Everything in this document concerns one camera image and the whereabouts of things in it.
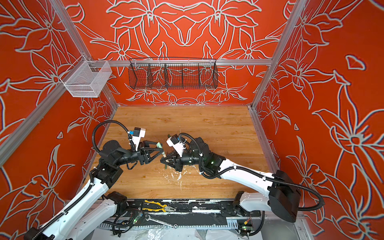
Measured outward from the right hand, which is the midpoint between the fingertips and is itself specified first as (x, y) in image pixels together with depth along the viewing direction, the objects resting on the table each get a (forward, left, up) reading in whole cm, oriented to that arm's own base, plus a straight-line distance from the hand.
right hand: (161, 159), depth 64 cm
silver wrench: (-19, +8, -26) cm, 33 cm away
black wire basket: (+60, +1, +5) cm, 60 cm away
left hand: (+3, 0, +3) cm, 5 cm away
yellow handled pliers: (-15, 0, -25) cm, 29 cm away
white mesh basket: (+50, +54, +7) cm, 74 cm away
